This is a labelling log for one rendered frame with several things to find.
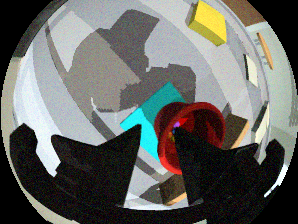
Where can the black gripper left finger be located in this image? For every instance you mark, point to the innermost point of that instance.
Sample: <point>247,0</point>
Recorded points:
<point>113,161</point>

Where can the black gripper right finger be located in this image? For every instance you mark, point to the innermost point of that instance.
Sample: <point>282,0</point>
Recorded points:
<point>204,165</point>

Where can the yellow block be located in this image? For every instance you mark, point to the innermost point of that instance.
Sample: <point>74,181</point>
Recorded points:
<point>208,23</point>

